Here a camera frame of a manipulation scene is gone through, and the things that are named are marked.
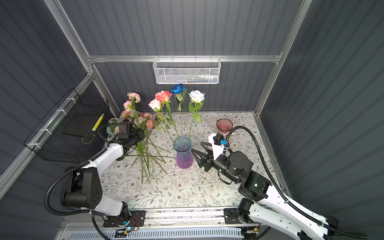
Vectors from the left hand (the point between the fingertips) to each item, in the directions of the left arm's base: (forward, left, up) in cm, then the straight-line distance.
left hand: (142, 132), depth 91 cm
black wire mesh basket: (-9, +28, +14) cm, 33 cm away
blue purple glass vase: (-13, -25, +4) cm, 28 cm away
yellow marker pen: (-4, +19, +14) cm, 24 cm away
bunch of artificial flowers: (-7, -2, -13) cm, 15 cm away
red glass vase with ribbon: (0, -50, +3) cm, 51 cm away
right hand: (-27, -32, +21) cm, 47 cm away
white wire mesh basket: (+58, -29, +9) cm, 66 cm away
